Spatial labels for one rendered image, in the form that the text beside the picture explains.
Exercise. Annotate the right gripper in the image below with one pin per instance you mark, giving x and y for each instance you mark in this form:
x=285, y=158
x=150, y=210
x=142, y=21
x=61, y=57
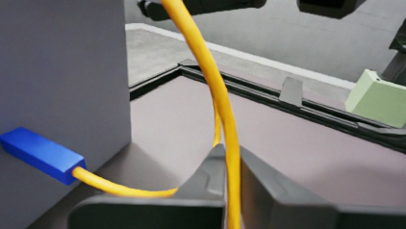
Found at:
x=337, y=9

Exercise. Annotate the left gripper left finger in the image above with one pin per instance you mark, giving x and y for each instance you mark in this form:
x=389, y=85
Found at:
x=204, y=208

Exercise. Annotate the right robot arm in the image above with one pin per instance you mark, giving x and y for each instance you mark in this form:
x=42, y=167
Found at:
x=395, y=72

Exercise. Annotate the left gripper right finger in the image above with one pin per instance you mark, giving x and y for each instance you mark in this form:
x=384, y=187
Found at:
x=271, y=200

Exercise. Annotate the yellow patch cord with blue plugs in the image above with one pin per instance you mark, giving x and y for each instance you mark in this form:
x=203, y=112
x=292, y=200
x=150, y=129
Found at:
x=223, y=114

